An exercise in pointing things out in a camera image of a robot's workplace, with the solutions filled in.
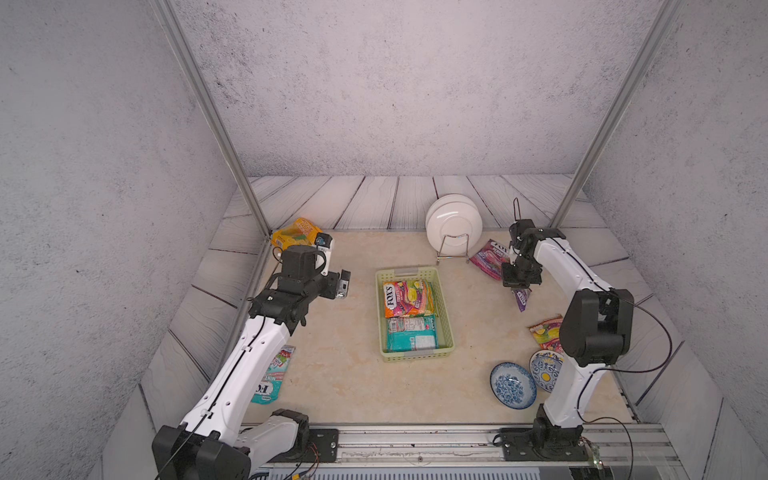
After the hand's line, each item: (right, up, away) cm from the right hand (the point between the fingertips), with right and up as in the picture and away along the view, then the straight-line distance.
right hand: (515, 283), depth 91 cm
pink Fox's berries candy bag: (-1, +8, +19) cm, 21 cm away
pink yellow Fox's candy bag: (-32, -5, +5) cm, 33 cm away
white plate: (-16, +19, +12) cm, 27 cm away
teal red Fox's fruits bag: (-70, -27, -9) cm, 75 cm away
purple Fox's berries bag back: (+2, -4, 0) cm, 4 cm away
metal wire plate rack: (-20, +8, +20) cm, 29 cm away
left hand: (-51, +5, -13) cm, 53 cm away
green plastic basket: (-21, -14, +3) cm, 25 cm away
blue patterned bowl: (-4, -27, -9) cm, 28 cm away
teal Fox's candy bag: (-31, -15, 0) cm, 34 cm away
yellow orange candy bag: (-72, +17, +24) cm, 78 cm away
